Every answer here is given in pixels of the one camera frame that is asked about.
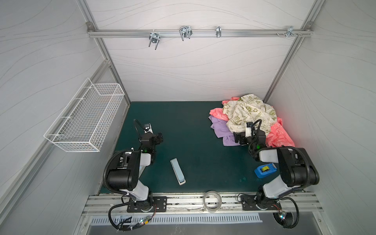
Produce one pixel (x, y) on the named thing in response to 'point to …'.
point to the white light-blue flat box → (177, 171)
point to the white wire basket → (85, 122)
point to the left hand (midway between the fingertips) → (154, 130)
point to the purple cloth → (221, 130)
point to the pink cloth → (277, 136)
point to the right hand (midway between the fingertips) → (244, 128)
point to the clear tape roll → (215, 210)
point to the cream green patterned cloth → (246, 109)
